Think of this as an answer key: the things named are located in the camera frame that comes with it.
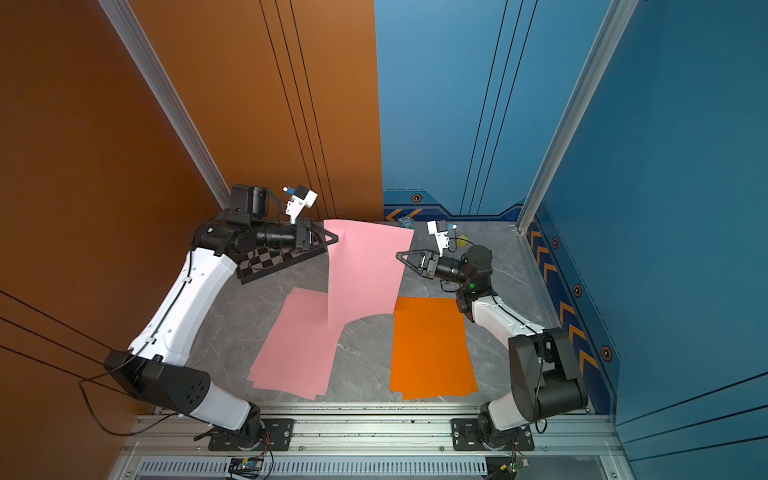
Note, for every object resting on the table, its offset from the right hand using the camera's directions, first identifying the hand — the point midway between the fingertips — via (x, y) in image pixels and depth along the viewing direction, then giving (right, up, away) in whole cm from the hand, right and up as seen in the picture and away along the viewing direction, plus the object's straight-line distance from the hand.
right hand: (401, 261), depth 73 cm
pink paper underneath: (-30, -29, +13) cm, 44 cm away
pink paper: (-9, -2, +2) cm, 10 cm away
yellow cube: (+15, +5, +1) cm, 16 cm away
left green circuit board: (-38, -50, -2) cm, 63 cm away
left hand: (-15, +6, -6) cm, 17 cm away
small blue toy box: (+3, +14, +46) cm, 49 cm away
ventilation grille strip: (-19, -48, -4) cm, 52 cm away
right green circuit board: (+24, -48, -4) cm, 54 cm away
